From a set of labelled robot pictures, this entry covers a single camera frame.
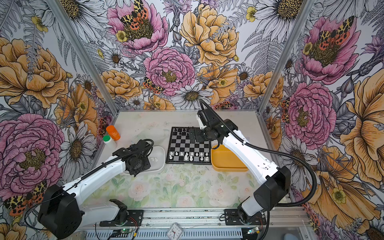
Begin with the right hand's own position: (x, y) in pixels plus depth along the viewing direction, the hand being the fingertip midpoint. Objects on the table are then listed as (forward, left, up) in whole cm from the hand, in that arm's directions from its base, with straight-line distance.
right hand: (199, 140), depth 77 cm
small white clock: (-36, +12, -20) cm, 43 cm away
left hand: (-9, +31, -15) cm, 35 cm away
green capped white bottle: (+11, +55, -14) cm, 58 cm away
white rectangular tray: (+1, +26, -21) cm, 33 cm away
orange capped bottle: (+18, +55, -15) cm, 60 cm away
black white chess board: (+6, +11, -20) cm, 24 cm away
